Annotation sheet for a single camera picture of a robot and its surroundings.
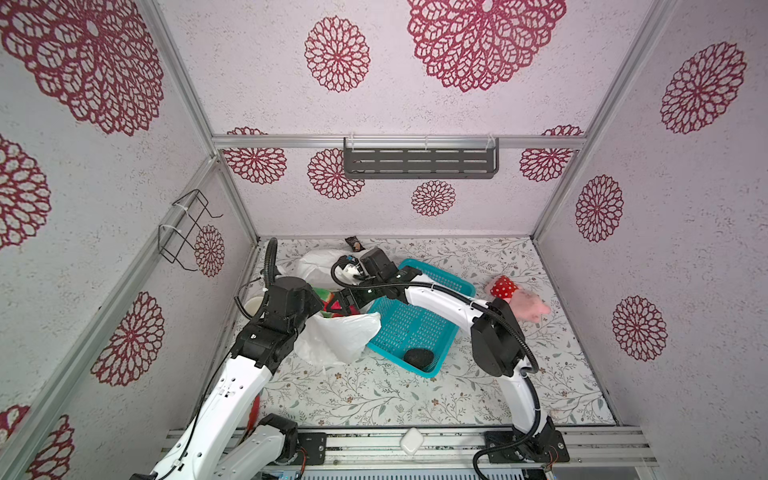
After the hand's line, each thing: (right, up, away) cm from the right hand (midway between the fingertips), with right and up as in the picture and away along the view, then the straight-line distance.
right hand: (333, 301), depth 84 cm
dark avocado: (+24, -16, -1) cm, 29 cm away
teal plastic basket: (+21, -10, +12) cm, 26 cm away
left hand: (-4, +3, -9) cm, 10 cm away
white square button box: (+21, -34, -9) cm, 41 cm away
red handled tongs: (-20, -28, -7) cm, 35 cm away
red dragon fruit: (0, -2, -5) cm, 5 cm away
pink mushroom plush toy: (+58, -2, +10) cm, 59 cm away
